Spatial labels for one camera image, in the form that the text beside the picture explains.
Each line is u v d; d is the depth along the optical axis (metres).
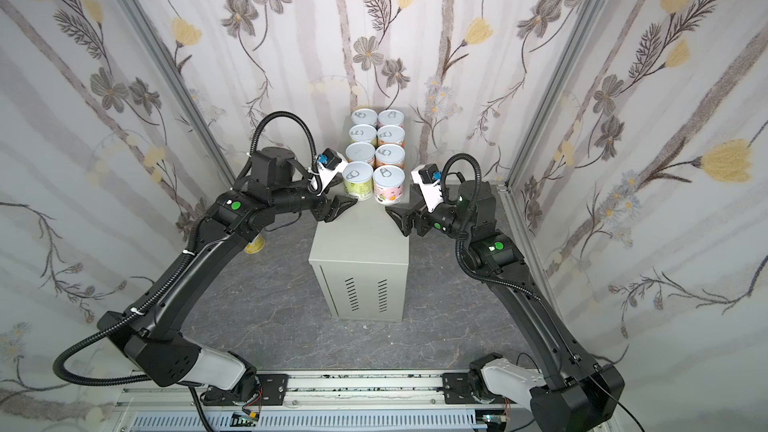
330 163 0.55
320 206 0.60
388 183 0.67
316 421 0.70
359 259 0.61
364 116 0.82
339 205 0.60
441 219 0.58
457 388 0.74
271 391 0.73
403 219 0.58
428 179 0.55
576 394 0.37
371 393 0.75
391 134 0.77
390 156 0.72
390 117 0.82
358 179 0.67
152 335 0.40
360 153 0.72
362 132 0.78
